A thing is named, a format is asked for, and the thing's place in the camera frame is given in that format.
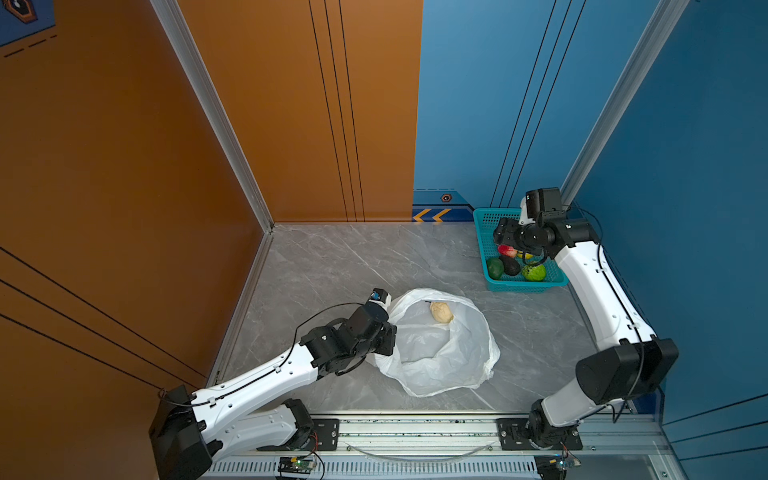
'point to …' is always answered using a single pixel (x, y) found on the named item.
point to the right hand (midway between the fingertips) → (502, 235)
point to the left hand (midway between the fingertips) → (397, 330)
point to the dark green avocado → (495, 268)
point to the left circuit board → (296, 464)
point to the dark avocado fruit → (510, 265)
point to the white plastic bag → (434, 358)
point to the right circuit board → (553, 467)
